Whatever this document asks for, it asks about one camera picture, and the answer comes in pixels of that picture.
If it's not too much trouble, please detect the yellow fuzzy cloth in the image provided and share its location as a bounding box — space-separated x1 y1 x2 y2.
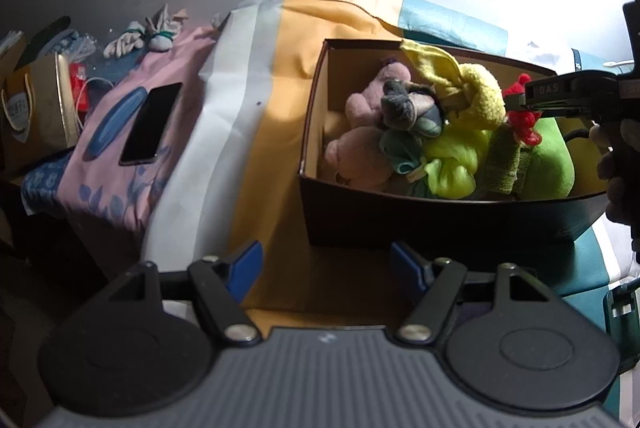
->
399 40 506 131

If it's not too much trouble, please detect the black brown cardboard box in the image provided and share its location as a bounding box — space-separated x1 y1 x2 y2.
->
298 40 606 270

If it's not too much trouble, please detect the pink floral blanket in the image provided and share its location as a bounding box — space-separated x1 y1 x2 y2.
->
19 24 222 234

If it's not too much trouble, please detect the red yarn toy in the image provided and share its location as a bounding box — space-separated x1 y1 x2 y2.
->
502 73 542 147

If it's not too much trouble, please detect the white knotted rope toy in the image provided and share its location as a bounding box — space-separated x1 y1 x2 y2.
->
102 4 189 59

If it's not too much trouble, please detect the green knitted cloth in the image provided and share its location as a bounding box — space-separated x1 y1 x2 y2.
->
478 125 533 195

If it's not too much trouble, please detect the black smartphone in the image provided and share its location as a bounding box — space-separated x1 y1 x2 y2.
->
119 82 182 166

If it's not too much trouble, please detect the green plush toy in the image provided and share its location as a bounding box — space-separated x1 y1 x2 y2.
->
513 118 575 200

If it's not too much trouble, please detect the grey pink striped sock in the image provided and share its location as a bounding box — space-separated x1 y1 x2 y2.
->
381 79 445 139

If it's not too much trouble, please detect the right hand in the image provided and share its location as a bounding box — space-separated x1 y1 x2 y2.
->
589 119 639 227

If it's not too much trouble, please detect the pink plush toy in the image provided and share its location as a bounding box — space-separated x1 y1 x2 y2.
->
324 59 411 191

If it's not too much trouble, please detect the tan paper bag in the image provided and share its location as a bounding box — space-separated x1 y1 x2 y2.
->
1 53 78 173

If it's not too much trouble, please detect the neon green mesh sponge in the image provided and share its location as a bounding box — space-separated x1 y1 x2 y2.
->
407 125 491 200

